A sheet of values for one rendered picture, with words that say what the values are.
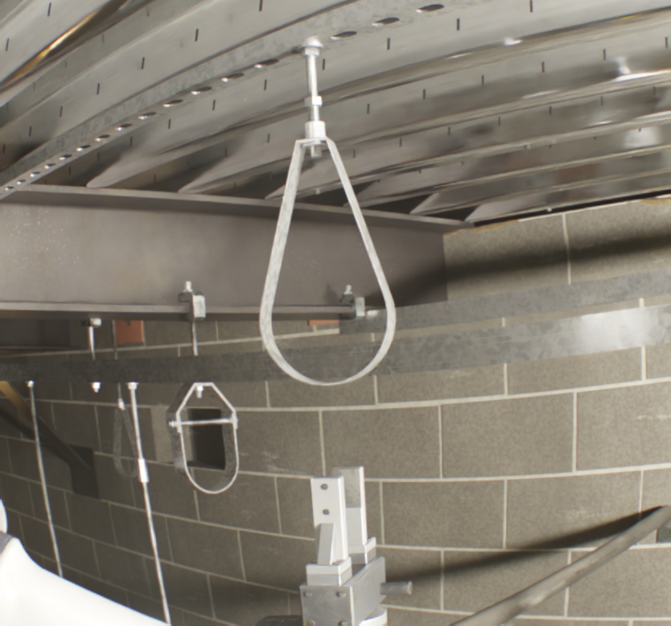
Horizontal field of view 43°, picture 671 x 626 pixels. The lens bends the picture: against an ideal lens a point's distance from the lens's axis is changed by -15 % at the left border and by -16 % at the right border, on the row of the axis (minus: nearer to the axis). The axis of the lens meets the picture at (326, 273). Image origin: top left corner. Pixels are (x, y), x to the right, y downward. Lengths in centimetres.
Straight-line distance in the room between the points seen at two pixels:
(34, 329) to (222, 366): 229
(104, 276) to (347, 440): 108
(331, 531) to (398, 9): 44
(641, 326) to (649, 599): 123
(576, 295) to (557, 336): 61
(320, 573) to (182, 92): 51
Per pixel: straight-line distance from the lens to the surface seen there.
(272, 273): 84
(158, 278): 172
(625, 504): 207
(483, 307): 173
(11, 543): 70
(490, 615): 133
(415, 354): 113
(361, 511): 86
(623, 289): 157
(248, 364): 134
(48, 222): 160
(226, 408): 168
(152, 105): 102
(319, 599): 79
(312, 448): 263
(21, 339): 359
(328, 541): 79
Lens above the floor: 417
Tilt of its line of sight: 6 degrees up
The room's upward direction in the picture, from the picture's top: 4 degrees counter-clockwise
